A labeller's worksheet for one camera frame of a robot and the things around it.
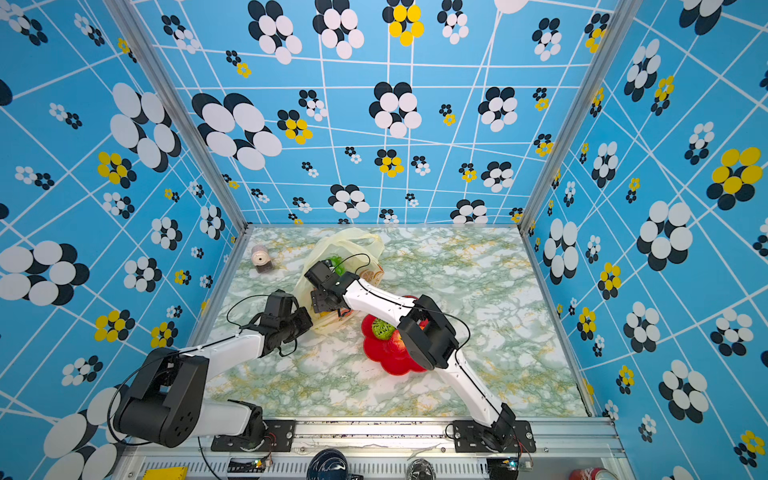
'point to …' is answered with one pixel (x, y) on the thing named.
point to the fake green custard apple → (382, 330)
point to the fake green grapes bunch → (337, 262)
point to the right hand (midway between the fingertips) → (329, 299)
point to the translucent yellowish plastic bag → (343, 242)
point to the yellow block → (166, 473)
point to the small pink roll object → (261, 258)
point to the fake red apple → (397, 344)
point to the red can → (593, 474)
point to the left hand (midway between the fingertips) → (314, 316)
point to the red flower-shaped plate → (390, 358)
